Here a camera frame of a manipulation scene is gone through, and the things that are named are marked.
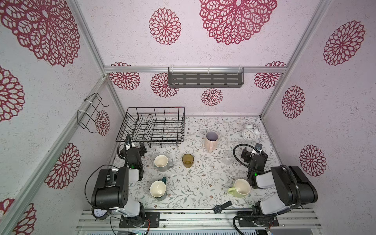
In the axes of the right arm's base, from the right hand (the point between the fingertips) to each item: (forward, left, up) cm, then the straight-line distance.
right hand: (254, 148), depth 90 cm
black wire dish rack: (+23, +69, -5) cm, 73 cm away
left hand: (0, +76, +2) cm, 76 cm away
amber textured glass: (-6, +42, -6) cm, 43 cm away
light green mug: (-23, +11, -6) cm, 26 cm away
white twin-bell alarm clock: (+13, -1, -2) cm, 13 cm away
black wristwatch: (-33, +25, -7) cm, 42 cm away
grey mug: (-10, +58, -2) cm, 58 cm away
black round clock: (-38, +84, -4) cm, 92 cm away
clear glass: (-4, +15, -8) cm, 18 cm away
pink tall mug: (+6, +26, +1) cm, 27 cm away
